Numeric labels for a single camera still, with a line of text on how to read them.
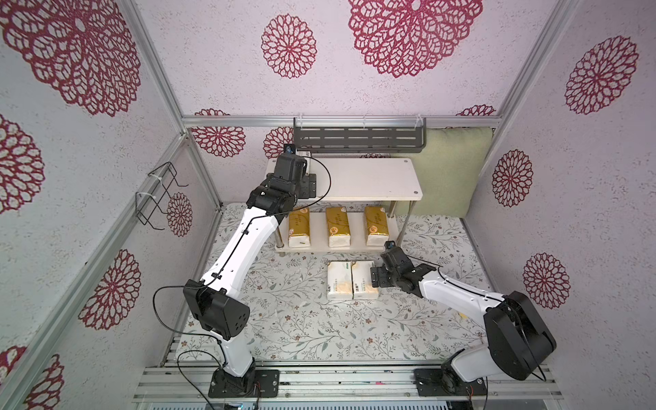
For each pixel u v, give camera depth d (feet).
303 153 2.67
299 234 3.02
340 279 2.96
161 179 2.57
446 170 3.24
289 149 2.09
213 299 1.42
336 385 2.45
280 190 1.80
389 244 2.66
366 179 2.68
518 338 1.41
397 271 2.25
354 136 3.12
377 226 3.11
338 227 3.11
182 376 2.44
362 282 2.94
